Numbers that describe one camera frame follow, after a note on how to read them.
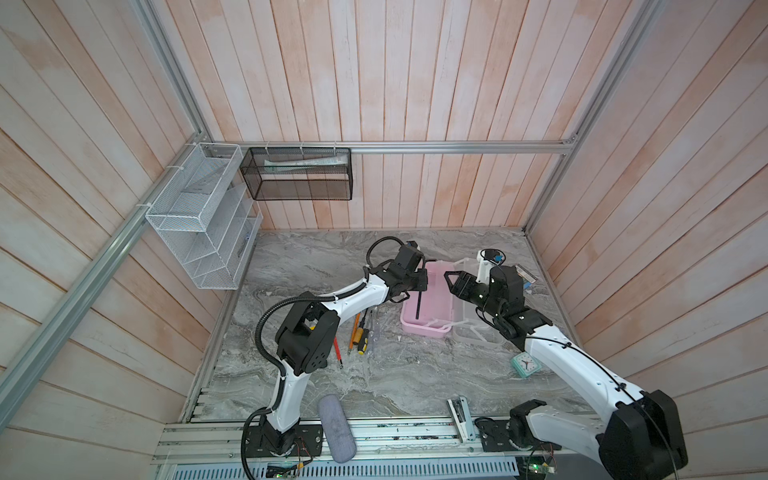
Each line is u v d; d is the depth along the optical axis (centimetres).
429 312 90
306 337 52
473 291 72
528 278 104
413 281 79
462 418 76
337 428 73
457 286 73
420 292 91
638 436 40
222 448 73
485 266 73
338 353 88
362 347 88
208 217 73
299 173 104
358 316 96
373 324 93
